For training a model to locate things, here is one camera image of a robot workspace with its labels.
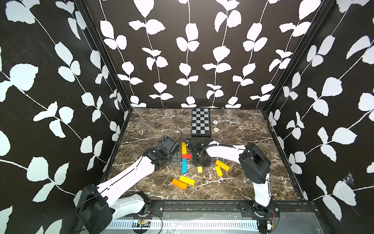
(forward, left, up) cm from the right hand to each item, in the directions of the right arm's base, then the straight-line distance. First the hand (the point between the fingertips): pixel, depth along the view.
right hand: (195, 163), depth 90 cm
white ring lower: (+27, -15, 0) cm, 31 cm away
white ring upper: (+34, -16, 0) cm, 37 cm away
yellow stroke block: (+9, +8, +3) cm, 12 cm away
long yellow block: (-1, -17, 0) cm, 17 cm away
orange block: (-13, +9, 0) cm, 16 cm away
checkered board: (+31, -4, +3) cm, 32 cm away
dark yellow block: (-5, -14, -1) cm, 15 cm away
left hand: (-1, +12, +11) cm, 17 cm away
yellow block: (-10, +5, -1) cm, 12 cm away
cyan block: (-2, +7, +1) cm, 7 cm away
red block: (+3, +5, +3) cm, 6 cm away
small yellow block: (-4, -3, +1) cm, 5 cm away
